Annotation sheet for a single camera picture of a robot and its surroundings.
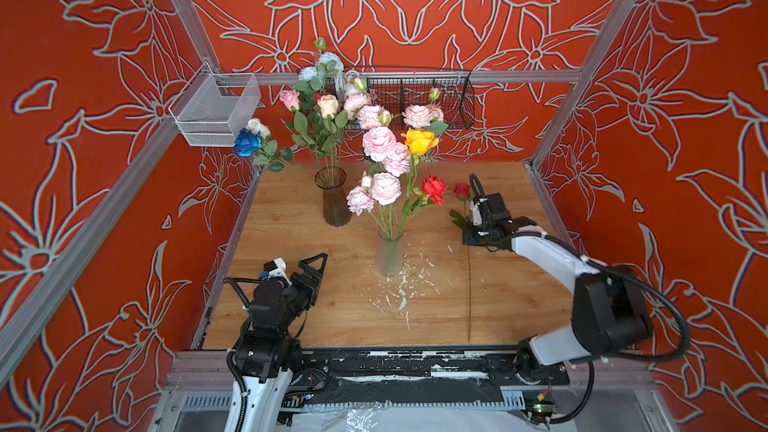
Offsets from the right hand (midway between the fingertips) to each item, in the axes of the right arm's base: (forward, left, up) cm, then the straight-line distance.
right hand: (463, 231), depth 90 cm
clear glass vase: (-9, +23, +6) cm, 25 cm away
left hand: (-15, +40, +9) cm, 43 cm away
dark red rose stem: (-4, +13, +25) cm, 28 cm away
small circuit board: (-44, -11, -9) cm, 46 cm away
